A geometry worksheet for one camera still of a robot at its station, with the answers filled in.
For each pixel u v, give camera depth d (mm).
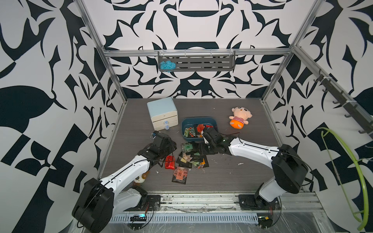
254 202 672
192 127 993
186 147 918
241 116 1018
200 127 1018
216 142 665
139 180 787
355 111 549
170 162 852
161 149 655
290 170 441
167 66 915
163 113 931
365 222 498
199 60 952
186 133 988
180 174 830
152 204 737
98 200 400
